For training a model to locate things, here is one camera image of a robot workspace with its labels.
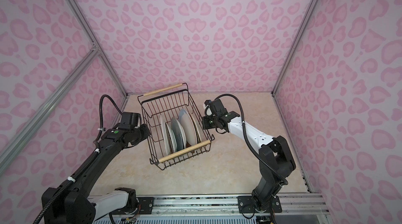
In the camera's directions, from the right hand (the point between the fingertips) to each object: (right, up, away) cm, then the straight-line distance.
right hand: (204, 121), depth 86 cm
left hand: (-29, -4, -3) cm, 29 cm away
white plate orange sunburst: (-15, -9, -10) cm, 20 cm away
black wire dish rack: (-24, +11, +19) cm, 33 cm away
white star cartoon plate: (-3, -4, -9) cm, 10 cm away
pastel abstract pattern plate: (-8, -3, -5) cm, 10 cm away
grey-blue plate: (-12, -6, -6) cm, 15 cm away
